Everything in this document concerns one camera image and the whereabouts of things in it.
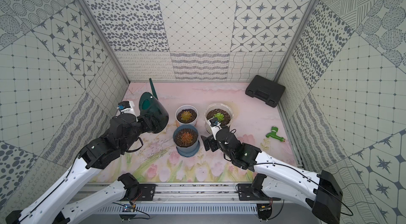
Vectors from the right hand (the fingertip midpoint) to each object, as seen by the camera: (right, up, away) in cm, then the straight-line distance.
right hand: (211, 133), depth 77 cm
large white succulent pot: (+7, +8, +14) cm, 18 cm away
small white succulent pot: (-14, +8, +13) cm, 21 cm away
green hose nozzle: (+38, -4, +16) cm, 41 cm away
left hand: (-28, +12, -9) cm, 31 cm away
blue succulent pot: (-13, -4, +4) cm, 14 cm away
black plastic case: (+40, +23, +34) cm, 57 cm away
